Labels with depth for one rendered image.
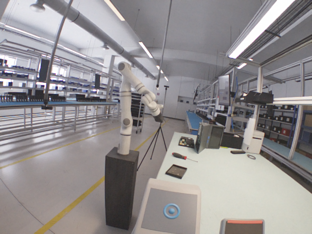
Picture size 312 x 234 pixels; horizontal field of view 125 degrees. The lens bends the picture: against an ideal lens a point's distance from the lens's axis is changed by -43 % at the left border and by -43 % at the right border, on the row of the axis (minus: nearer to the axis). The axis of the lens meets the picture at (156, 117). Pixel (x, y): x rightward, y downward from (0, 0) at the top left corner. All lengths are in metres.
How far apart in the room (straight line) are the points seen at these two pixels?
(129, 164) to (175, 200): 0.84
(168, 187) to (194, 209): 0.08
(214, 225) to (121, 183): 0.91
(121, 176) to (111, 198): 0.29
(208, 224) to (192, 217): 0.17
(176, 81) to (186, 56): 6.17
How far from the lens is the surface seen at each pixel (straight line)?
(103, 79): 7.46
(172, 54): 6.61
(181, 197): 0.32
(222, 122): 3.40
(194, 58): 6.56
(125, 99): 1.08
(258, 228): 0.35
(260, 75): 1.72
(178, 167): 0.77
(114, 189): 1.29
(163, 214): 0.30
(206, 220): 0.49
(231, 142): 1.45
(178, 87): 12.42
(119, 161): 1.14
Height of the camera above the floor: 1.32
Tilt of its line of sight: 6 degrees down
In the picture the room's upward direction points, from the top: 9 degrees clockwise
